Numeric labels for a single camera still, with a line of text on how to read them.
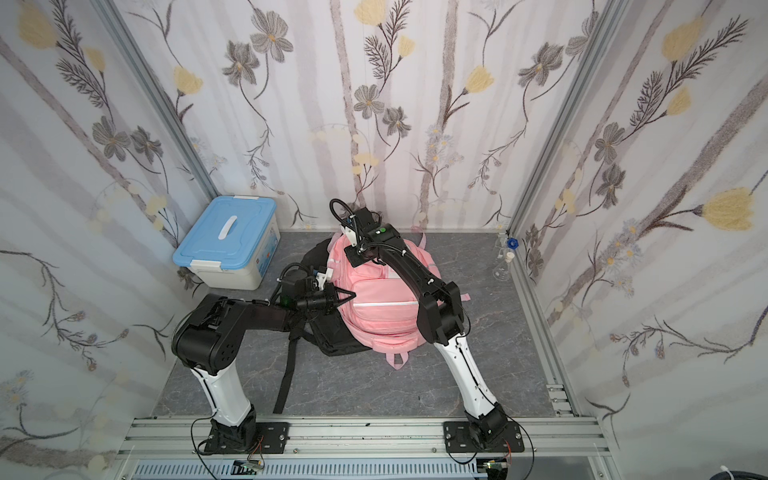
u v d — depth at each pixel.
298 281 0.78
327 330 0.90
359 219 0.76
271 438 0.74
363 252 0.72
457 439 0.73
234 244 0.94
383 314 0.89
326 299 0.84
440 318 0.61
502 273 1.04
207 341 0.51
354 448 0.74
